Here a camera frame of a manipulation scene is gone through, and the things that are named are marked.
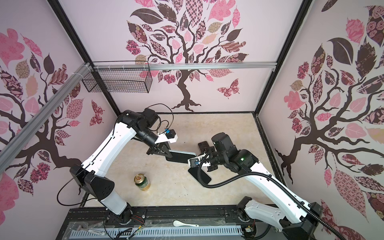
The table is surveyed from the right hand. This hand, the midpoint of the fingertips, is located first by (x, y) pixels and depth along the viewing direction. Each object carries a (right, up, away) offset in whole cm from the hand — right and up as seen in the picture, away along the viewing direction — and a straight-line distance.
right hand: (196, 152), depth 69 cm
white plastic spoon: (-9, -35, +2) cm, 36 cm away
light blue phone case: (-6, +2, -7) cm, 9 cm away
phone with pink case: (+6, -3, +33) cm, 34 cm away
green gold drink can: (-28, -16, +7) cm, 33 cm away
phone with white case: (-1, -15, +19) cm, 24 cm away
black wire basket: (-50, +45, +26) cm, 72 cm away
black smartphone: (-8, -1, -4) cm, 9 cm away
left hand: (-13, -1, -2) cm, 13 cm away
